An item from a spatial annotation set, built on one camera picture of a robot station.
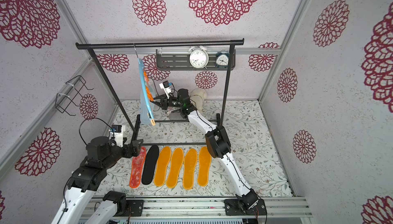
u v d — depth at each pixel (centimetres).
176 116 107
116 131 60
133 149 64
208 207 76
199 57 88
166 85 79
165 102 79
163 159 90
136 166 87
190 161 89
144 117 98
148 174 83
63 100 73
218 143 65
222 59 90
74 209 43
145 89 53
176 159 90
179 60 95
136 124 104
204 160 90
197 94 113
